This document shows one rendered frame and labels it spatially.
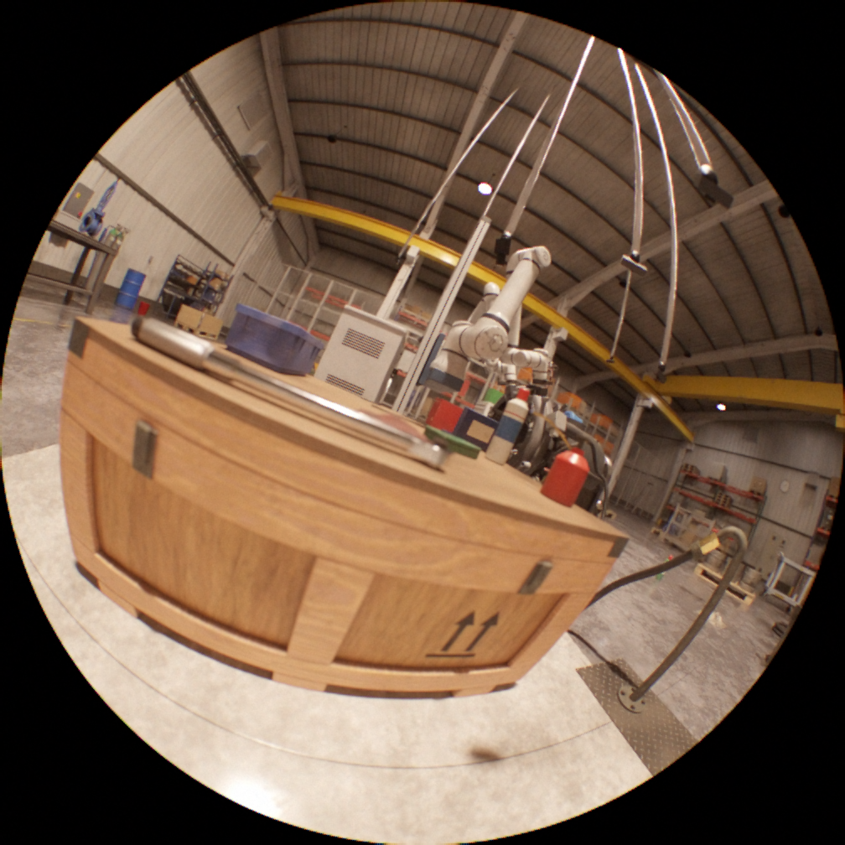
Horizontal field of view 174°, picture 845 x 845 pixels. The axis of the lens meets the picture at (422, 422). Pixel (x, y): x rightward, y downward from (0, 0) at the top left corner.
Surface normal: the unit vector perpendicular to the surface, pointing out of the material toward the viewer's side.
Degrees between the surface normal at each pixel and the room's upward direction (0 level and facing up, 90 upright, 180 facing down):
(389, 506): 90
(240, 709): 0
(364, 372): 90
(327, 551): 90
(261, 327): 90
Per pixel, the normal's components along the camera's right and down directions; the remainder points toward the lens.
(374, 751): 0.40, -0.91
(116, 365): 0.23, 0.16
